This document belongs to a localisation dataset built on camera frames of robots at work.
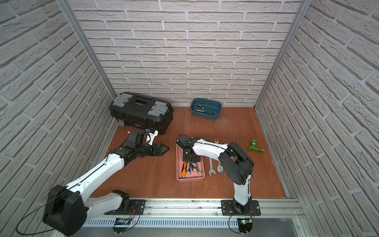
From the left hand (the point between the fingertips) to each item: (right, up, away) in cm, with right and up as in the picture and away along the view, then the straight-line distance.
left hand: (165, 146), depth 81 cm
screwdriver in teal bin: (+26, +21, +33) cm, 47 cm away
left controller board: (-20, -37, -10) cm, 43 cm away
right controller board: (+41, -36, -11) cm, 56 cm away
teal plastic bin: (+27, +30, +36) cm, 54 cm away
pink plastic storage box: (+13, -16, +4) cm, 21 cm away
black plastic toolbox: (-26, +22, +17) cm, 38 cm away
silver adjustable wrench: (+31, -14, +5) cm, 35 cm away
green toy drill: (+56, 0, +16) cm, 58 cm away
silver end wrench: (+16, -13, +6) cm, 22 cm away
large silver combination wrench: (+26, -16, +5) cm, 31 cm away
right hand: (+14, -10, +9) cm, 20 cm away
